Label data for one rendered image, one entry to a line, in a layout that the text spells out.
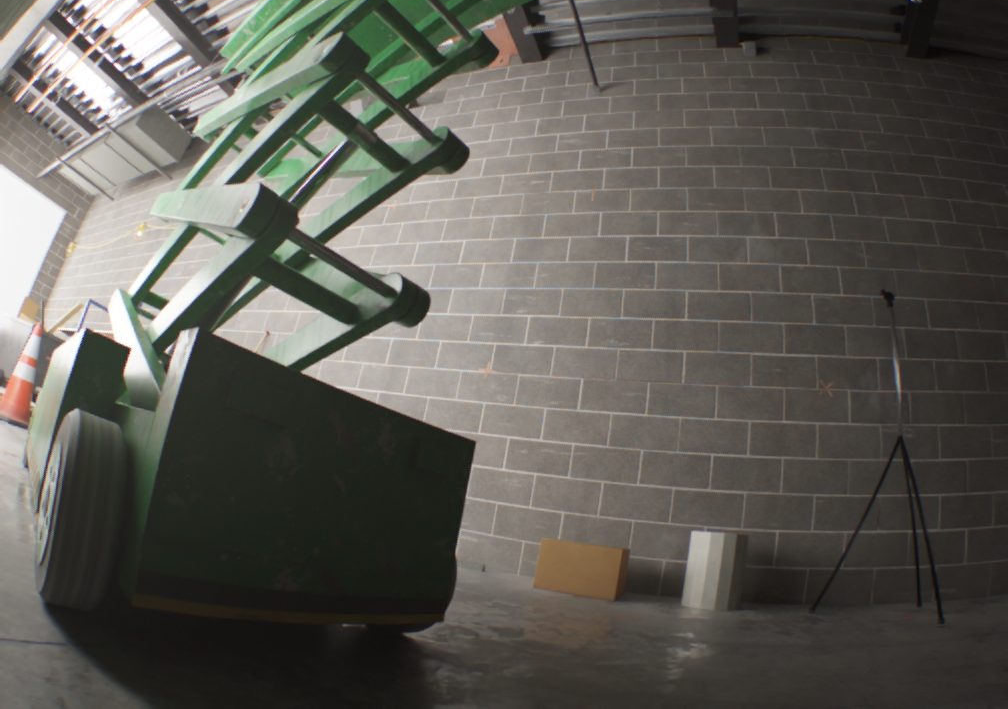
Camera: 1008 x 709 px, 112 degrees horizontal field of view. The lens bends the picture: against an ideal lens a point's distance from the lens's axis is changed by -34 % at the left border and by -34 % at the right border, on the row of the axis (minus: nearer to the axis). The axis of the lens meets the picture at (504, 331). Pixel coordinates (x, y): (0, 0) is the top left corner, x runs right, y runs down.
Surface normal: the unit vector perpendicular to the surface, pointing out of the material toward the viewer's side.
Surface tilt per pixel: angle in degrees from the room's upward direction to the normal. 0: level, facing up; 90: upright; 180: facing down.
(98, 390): 90
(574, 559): 90
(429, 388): 90
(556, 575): 90
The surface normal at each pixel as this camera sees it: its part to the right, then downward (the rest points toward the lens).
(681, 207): -0.32, -0.39
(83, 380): 0.80, -0.07
